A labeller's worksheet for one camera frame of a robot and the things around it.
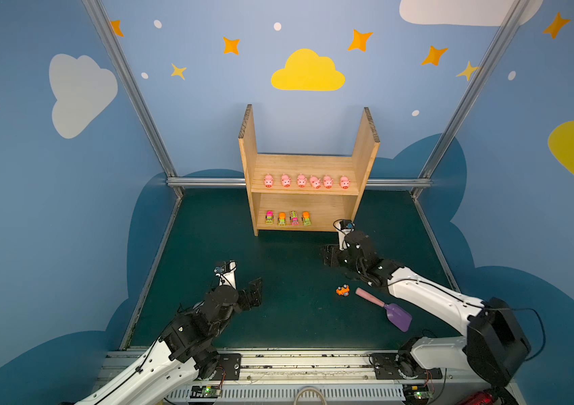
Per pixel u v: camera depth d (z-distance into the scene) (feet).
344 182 2.76
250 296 2.21
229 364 2.49
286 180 2.76
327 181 2.76
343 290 2.90
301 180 2.75
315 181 2.74
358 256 2.09
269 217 3.32
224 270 2.12
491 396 2.22
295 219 3.32
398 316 2.75
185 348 1.66
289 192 2.76
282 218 3.31
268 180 2.76
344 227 2.46
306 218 3.32
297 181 2.77
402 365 2.21
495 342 1.37
